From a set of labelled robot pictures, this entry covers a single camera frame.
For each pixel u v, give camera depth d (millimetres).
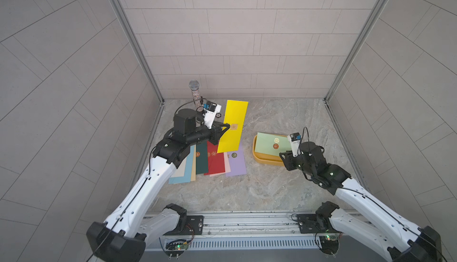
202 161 894
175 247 651
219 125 595
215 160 891
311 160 566
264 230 706
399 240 398
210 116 585
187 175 842
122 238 350
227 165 873
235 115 680
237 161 892
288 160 670
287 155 679
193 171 855
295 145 676
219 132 580
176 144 508
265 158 867
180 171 849
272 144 911
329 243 682
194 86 825
